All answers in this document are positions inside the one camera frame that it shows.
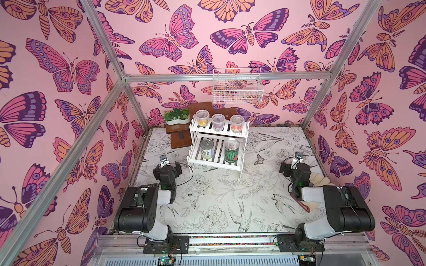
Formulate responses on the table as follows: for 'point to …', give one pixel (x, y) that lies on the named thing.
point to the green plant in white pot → (177, 116)
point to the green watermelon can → (231, 150)
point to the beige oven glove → (318, 179)
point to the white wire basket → (237, 91)
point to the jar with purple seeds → (218, 120)
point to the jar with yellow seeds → (202, 116)
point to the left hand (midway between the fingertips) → (169, 162)
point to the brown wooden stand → (179, 133)
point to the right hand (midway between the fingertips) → (289, 161)
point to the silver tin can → (206, 146)
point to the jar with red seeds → (237, 123)
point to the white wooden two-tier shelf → (198, 133)
